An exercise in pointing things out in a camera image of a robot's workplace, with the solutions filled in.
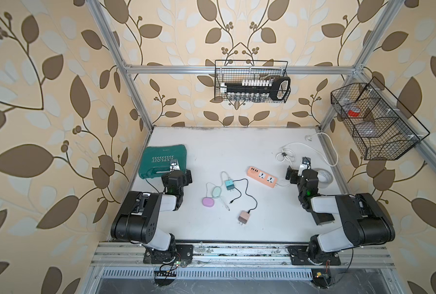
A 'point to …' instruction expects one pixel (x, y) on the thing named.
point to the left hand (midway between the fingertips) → (174, 170)
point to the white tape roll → (324, 177)
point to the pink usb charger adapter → (243, 217)
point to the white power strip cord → (289, 155)
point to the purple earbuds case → (208, 202)
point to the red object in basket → (352, 114)
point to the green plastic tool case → (155, 160)
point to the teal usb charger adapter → (229, 185)
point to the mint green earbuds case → (216, 192)
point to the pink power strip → (262, 176)
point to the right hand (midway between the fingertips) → (300, 168)
